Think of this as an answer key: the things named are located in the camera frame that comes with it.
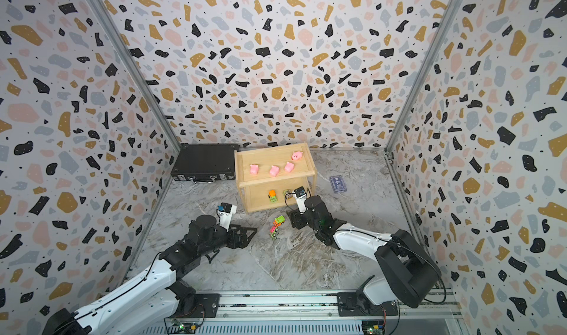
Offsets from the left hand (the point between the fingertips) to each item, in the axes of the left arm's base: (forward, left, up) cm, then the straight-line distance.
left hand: (250, 228), depth 79 cm
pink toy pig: (+19, -1, +10) cm, 22 cm away
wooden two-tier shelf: (+18, -5, +8) cm, 20 cm away
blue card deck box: (+27, -37, -11) cm, 47 cm away
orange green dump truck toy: (+8, -9, -10) cm, 16 cm away
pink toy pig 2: (+18, -8, +10) cm, 22 cm away
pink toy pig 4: (+26, -17, +10) cm, 32 cm away
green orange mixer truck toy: (+19, -6, -8) cm, 21 cm away
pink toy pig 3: (+20, -14, +10) cm, 27 cm away
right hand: (+9, -16, -3) cm, 19 cm away
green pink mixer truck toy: (+4, -7, -11) cm, 13 cm away
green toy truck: (+20, -12, -7) cm, 25 cm away
